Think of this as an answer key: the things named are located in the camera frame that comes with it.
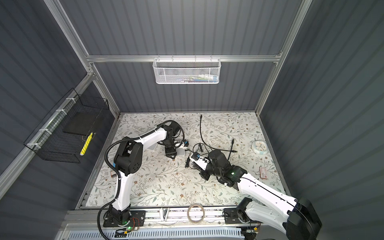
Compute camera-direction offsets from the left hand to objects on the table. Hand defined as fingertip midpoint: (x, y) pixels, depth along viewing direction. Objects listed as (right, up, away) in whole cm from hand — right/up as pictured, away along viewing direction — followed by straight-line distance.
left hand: (172, 151), depth 98 cm
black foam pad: (-44, +18, -21) cm, 52 cm away
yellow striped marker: (-36, +8, -29) cm, 47 cm away
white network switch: (+6, 0, -5) cm, 8 cm away
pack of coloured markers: (-33, -12, -12) cm, 36 cm away
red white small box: (+56, -11, -11) cm, 58 cm away
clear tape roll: (+20, -27, -24) cm, 42 cm away
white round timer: (+58, +3, -2) cm, 58 cm away
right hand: (+17, -4, -20) cm, 27 cm away
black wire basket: (-49, +12, -26) cm, 57 cm away
